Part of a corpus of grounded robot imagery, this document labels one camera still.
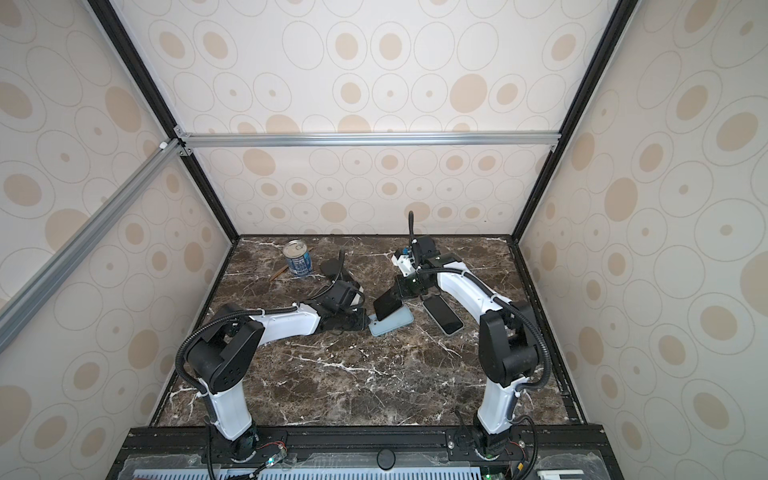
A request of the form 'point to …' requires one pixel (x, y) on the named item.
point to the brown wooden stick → (283, 269)
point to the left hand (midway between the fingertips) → (377, 317)
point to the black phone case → (330, 266)
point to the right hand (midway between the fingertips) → (395, 292)
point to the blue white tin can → (299, 258)
